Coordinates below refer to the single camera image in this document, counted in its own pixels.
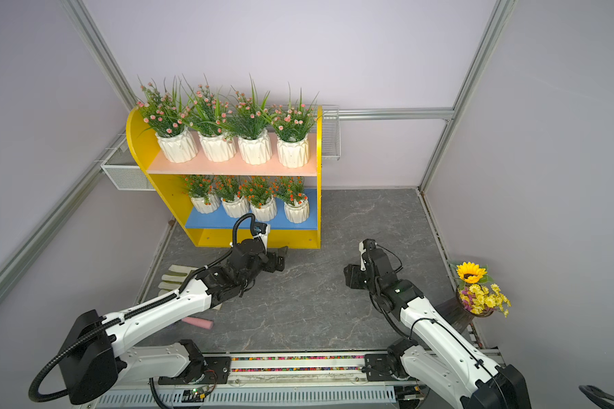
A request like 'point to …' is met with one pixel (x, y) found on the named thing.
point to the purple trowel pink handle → (199, 322)
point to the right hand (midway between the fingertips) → (351, 268)
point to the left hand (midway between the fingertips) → (274, 247)
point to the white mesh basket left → (124, 170)
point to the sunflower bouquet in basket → (475, 291)
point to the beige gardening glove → (171, 281)
